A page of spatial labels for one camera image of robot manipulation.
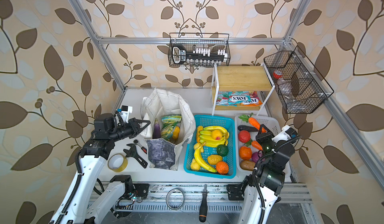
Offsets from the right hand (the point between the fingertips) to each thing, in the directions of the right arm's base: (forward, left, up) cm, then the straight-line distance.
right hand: (262, 127), depth 68 cm
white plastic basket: (+12, -16, -16) cm, 26 cm away
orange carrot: (+5, +3, -2) cm, 6 cm away
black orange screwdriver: (-29, +29, -24) cm, 47 cm away
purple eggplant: (+7, +53, -13) cm, 55 cm away
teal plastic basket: (+15, +12, -18) cm, 26 cm away
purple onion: (-6, -1, -21) cm, 22 cm away
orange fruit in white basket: (-4, +5, -19) cm, 20 cm away
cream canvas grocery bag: (-7, +47, -10) cm, 48 cm away
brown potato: (-10, +5, -20) cm, 23 cm away
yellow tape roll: (-7, +71, -25) cm, 76 cm away
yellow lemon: (+2, +31, -21) cm, 37 cm away
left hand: (+4, +52, +1) cm, 53 cm away
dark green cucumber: (+12, -1, -22) cm, 25 cm away
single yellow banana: (-5, +31, -19) cm, 36 cm away
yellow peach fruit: (+7, +19, -19) cm, 27 cm away
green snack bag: (+9, +48, -16) cm, 51 cm away
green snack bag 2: (+16, +45, -14) cm, 50 cm away
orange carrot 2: (+2, -4, -22) cm, 23 cm away
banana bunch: (+7, +25, -21) cm, 34 cm away
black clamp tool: (0, +68, -25) cm, 73 cm away
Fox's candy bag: (+23, 0, -5) cm, 23 cm away
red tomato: (+6, +3, -20) cm, 21 cm away
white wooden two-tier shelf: (+27, +6, +7) cm, 29 cm away
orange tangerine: (-11, +18, -19) cm, 29 cm away
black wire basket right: (+18, -22, +8) cm, 29 cm away
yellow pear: (+11, +43, -22) cm, 50 cm away
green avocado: (-2, +16, -20) cm, 26 cm away
